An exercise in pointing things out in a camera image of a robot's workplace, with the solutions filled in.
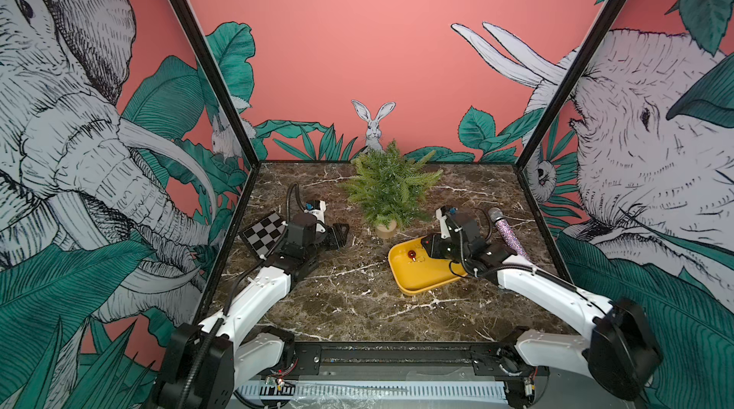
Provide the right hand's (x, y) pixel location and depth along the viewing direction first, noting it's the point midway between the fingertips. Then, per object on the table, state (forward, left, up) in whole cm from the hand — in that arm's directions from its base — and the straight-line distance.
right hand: (421, 237), depth 83 cm
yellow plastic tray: (-5, +1, -13) cm, 14 cm away
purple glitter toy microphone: (+15, -30, -11) cm, 35 cm away
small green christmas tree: (+4, +10, +18) cm, 21 cm away
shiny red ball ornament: (0, +2, -12) cm, 12 cm away
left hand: (+3, +23, +3) cm, 23 cm away
